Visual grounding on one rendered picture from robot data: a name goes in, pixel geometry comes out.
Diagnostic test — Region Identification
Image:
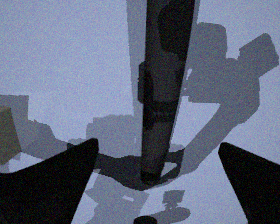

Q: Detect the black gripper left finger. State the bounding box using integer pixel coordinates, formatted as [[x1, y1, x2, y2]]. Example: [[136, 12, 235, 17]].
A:
[[0, 139, 99, 224]]

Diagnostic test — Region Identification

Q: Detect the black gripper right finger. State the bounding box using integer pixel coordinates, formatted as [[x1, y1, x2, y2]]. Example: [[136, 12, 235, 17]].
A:
[[217, 141, 280, 224]]

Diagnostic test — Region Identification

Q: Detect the black cylindrical post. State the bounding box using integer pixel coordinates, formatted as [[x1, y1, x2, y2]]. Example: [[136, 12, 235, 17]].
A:
[[133, 216, 157, 224]]

